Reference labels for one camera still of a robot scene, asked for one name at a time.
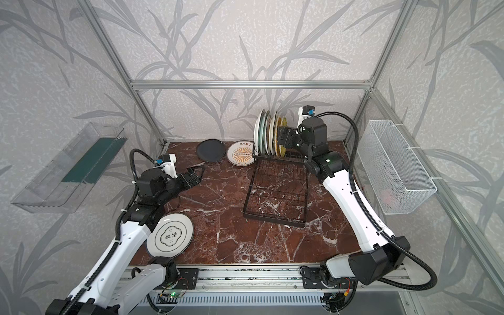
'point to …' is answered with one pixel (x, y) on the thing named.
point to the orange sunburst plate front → (268, 129)
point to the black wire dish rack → (277, 189)
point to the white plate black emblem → (172, 236)
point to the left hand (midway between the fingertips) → (200, 164)
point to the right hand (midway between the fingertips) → (288, 123)
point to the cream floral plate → (271, 134)
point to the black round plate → (212, 150)
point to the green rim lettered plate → (259, 132)
